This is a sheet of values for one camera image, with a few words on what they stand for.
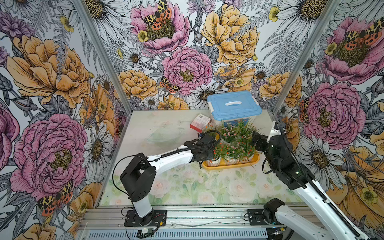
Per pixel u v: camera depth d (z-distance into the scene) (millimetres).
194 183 852
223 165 897
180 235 778
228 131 898
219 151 813
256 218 742
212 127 1092
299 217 566
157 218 731
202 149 648
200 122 1092
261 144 623
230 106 1022
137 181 453
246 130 952
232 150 805
